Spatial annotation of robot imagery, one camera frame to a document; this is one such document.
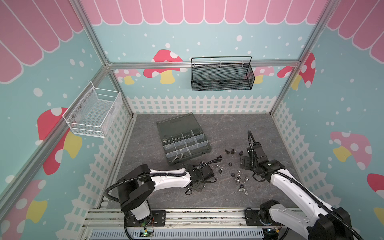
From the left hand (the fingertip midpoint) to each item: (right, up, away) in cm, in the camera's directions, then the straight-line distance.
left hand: (195, 186), depth 85 cm
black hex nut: (+22, +11, +8) cm, 25 cm away
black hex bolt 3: (+25, +18, +14) cm, 34 cm away
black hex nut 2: (+15, +7, +5) cm, 17 cm away
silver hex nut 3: (+25, +4, +2) cm, 25 cm away
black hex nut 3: (+23, +5, +4) cm, 24 cm away
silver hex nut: (+16, +9, +7) cm, 20 cm away
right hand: (+30, +14, -1) cm, 33 cm away
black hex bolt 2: (+21, +17, +13) cm, 30 cm away
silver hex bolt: (-9, +17, +11) cm, 22 cm away
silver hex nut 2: (+27, +7, +4) cm, 28 cm away
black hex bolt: (+16, +15, +12) cm, 25 cm away
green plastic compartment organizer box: (-8, +26, +16) cm, 32 cm away
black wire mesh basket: (+17, +68, +9) cm, 71 cm away
